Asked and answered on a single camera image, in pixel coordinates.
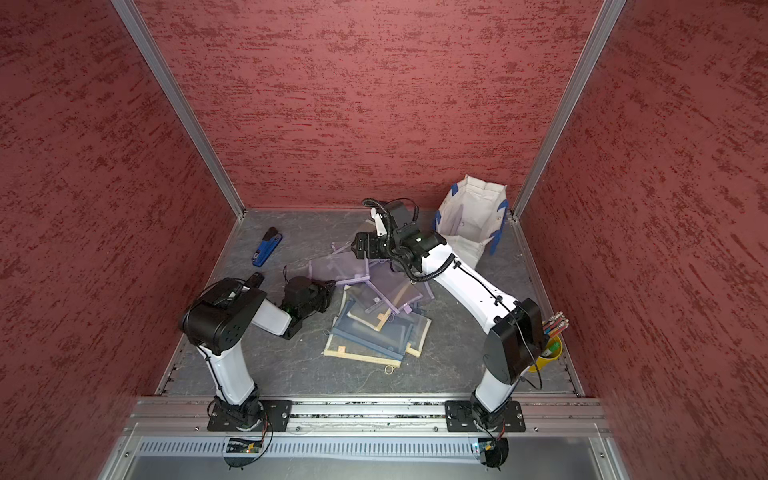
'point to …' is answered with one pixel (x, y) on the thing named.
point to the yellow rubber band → (391, 369)
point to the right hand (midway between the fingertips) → (366, 251)
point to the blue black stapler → (269, 243)
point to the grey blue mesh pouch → (361, 297)
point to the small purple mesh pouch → (395, 286)
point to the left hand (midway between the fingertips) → (339, 284)
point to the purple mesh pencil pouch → (342, 267)
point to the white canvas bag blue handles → (472, 215)
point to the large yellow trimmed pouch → (339, 347)
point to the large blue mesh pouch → (393, 337)
